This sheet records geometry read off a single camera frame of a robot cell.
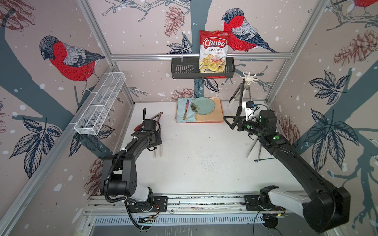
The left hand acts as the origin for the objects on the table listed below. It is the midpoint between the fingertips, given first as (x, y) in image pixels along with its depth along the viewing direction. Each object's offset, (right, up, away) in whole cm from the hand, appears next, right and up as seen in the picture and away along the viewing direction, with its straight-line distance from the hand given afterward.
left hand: (158, 137), depth 92 cm
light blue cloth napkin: (+13, +21, +26) cm, 36 cm away
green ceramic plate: (+33, +22, +26) cm, 48 cm away
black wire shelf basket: (+19, +49, +15) cm, 55 cm away
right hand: (+41, +14, -17) cm, 46 cm away
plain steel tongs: (+52, +30, -14) cm, 62 cm away
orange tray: (+41, +14, +20) cm, 48 cm away
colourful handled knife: (+16, +13, +18) cm, 27 cm away
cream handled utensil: (+50, +2, -24) cm, 56 cm away
